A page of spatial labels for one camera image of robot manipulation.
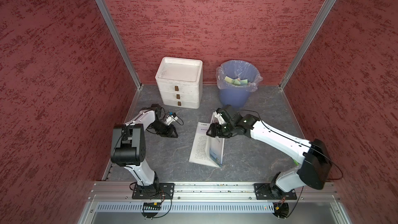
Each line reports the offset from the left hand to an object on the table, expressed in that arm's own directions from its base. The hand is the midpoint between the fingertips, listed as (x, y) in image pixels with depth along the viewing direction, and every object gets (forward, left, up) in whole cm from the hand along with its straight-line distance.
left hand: (173, 138), depth 88 cm
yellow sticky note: (+38, -35, +11) cm, 53 cm away
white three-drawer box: (+27, -4, +20) cm, 33 cm away
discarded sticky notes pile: (+30, -39, +17) cm, 52 cm away
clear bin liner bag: (+41, -41, +13) cm, 59 cm away
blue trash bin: (+25, -39, +9) cm, 47 cm away
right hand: (-4, -21, +10) cm, 24 cm away
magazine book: (-11, -20, +11) cm, 25 cm away
